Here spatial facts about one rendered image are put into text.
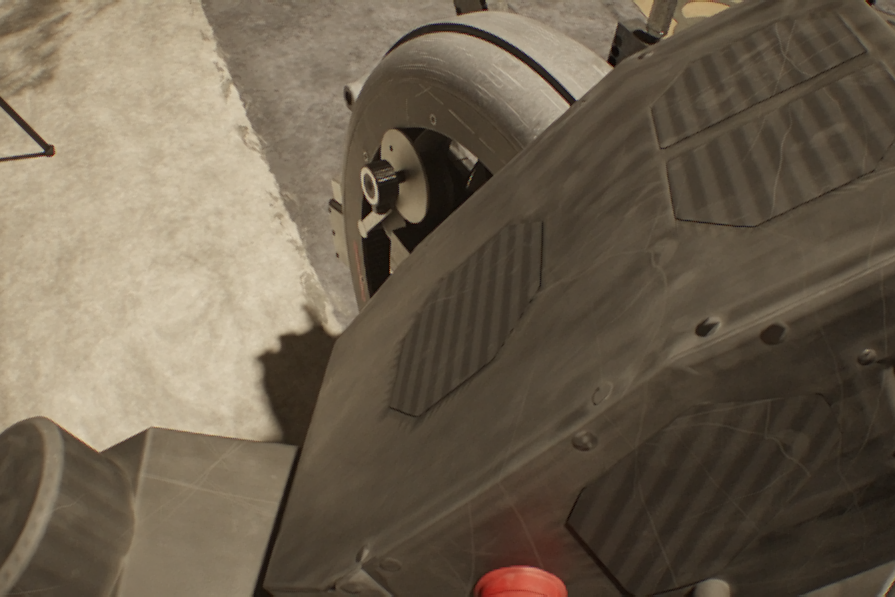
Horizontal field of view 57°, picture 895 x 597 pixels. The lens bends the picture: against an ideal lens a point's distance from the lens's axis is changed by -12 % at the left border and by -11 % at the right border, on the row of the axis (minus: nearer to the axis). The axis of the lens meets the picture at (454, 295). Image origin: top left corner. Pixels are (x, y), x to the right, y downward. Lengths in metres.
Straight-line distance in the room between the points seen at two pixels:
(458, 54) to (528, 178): 0.55
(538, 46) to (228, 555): 0.60
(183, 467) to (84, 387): 1.42
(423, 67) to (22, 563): 0.70
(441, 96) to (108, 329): 1.18
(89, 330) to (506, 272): 1.67
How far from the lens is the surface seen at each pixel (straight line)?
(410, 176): 1.03
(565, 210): 0.32
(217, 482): 0.44
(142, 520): 0.43
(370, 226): 1.17
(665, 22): 0.84
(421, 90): 0.97
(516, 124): 0.82
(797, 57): 0.32
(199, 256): 2.06
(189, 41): 2.84
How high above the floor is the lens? 1.41
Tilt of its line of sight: 46 degrees down
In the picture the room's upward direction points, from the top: 7 degrees clockwise
